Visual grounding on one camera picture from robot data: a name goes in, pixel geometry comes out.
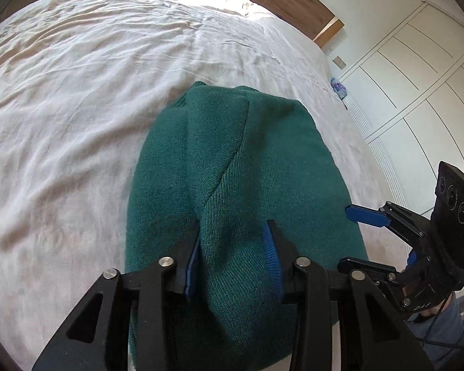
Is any green knit sweater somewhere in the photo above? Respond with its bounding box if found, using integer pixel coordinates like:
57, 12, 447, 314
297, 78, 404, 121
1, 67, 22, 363
126, 82, 366, 370

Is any person's right forearm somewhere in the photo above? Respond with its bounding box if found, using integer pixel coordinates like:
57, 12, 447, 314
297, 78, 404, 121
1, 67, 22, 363
406, 293, 464, 370

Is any white built-in wardrobe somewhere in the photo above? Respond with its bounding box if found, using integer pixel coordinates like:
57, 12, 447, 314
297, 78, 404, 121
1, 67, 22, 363
342, 2, 464, 217

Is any blue tissue pack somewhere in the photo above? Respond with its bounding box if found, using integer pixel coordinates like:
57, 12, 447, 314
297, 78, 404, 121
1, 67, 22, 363
330, 77, 348, 100

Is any wooden headboard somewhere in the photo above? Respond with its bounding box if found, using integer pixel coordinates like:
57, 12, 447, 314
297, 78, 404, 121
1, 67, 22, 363
251, 0, 344, 48

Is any white bed sheet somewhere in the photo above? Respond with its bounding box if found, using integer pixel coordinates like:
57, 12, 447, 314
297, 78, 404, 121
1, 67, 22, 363
0, 0, 392, 370

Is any black camera box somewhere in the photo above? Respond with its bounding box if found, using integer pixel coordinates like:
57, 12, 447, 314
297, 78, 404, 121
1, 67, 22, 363
432, 161, 464, 262

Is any wall switch plate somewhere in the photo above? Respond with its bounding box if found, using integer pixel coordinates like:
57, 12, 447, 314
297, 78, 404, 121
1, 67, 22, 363
333, 56, 346, 70

